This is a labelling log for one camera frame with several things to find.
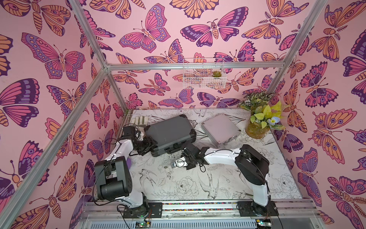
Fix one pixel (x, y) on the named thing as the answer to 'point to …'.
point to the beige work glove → (139, 120)
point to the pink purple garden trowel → (128, 161)
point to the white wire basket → (197, 73)
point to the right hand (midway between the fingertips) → (182, 156)
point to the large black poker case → (170, 134)
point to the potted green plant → (265, 114)
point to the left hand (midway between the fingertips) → (155, 143)
